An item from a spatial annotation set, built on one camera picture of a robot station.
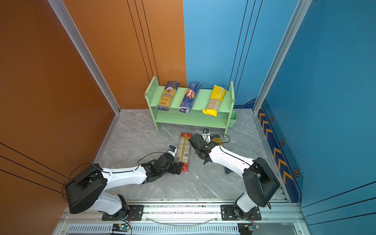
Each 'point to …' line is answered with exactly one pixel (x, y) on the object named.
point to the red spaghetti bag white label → (183, 150)
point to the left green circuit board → (120, 227)
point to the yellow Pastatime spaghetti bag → (217, 96)
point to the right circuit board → (246, 228)
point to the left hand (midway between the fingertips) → (178, 161)
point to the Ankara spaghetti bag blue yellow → (165, 101)
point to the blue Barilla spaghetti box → (189, 97)
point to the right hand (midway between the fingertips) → (205, 147)
